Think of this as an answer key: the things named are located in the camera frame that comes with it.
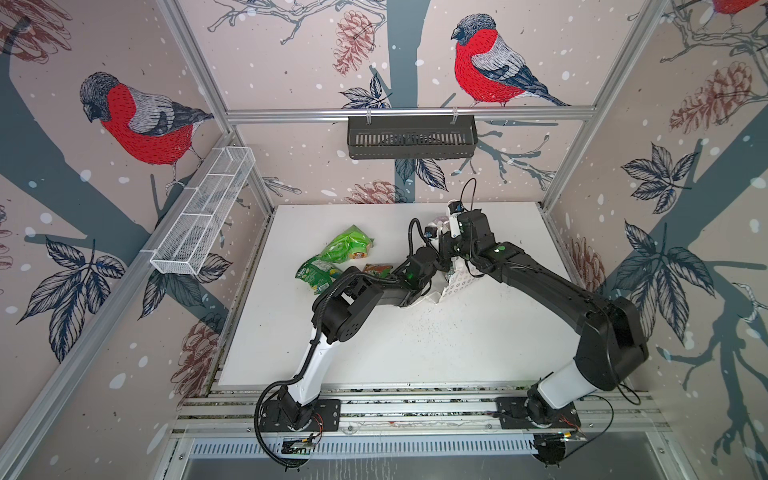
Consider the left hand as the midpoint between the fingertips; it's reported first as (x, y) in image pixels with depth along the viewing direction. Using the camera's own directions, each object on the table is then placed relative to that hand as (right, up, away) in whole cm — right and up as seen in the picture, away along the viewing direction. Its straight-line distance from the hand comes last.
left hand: (450, 244), depth 93 cm
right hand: (-4, +2, -6) cm, 7 cm away
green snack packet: (-22, -8, +1) cm, 24 cm away
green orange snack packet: (-43, -10, +5) cm, 44 cm away
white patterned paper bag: (0, -9, -9) cm, 13 cm away
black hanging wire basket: (-11, +37, +13) cm, 41 cm away
